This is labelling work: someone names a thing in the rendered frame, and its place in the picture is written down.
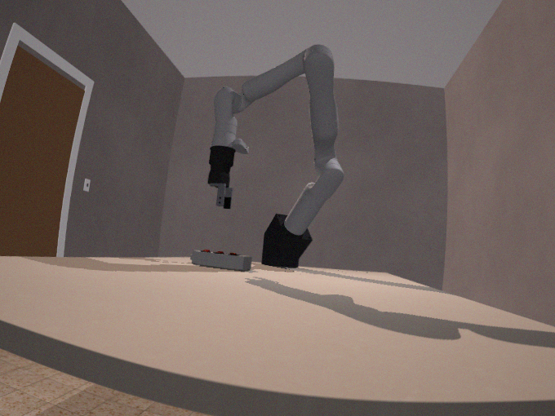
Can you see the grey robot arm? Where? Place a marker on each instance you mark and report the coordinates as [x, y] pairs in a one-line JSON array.
[[318, 66]]

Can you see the white power strip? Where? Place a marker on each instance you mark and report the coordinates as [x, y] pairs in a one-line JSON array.
[[219, 259]]

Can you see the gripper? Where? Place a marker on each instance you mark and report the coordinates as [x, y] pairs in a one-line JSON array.
[[223, 146]]

